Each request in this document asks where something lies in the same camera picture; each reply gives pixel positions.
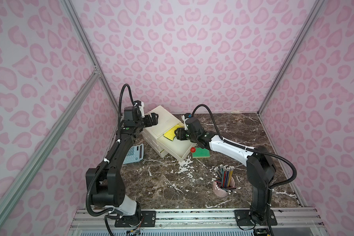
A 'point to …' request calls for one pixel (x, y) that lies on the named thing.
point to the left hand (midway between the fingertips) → (152, 115)
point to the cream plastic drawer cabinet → (154, 136)
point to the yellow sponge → (170, 133)
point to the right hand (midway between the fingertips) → (178, 131)
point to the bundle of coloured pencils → (223, 174)
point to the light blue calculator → (134, 154)
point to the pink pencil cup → (222, 192)
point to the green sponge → (199, 152)
